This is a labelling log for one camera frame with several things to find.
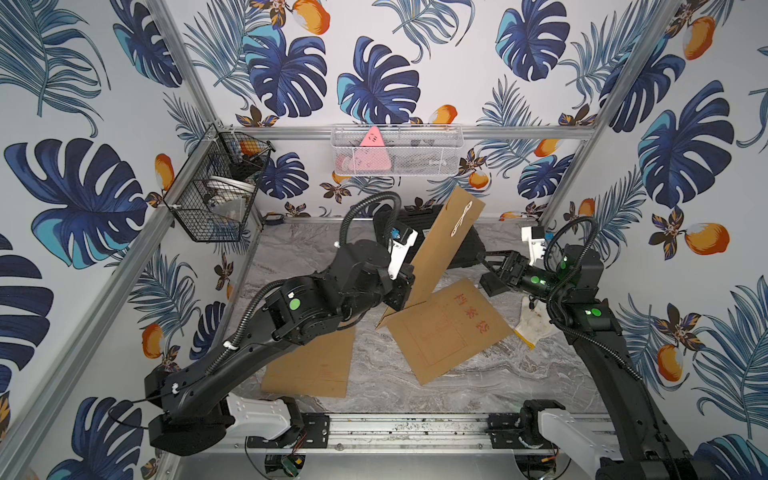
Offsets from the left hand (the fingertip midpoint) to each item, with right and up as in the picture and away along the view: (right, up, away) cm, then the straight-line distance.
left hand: (413, 262), depth 57 cm
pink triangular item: (-9, +32, +33) cm, 47 cm away
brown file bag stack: (+15, -21, +35) cm, 44 cm away
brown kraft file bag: (-24, -31, +26) cm, 47 cm away
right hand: (+17, +1, +12) cm, 21 cm away
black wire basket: (-51, +19, +23) cm, 59 cm away
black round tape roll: (-51, +16, +63) cm, 83 cm away
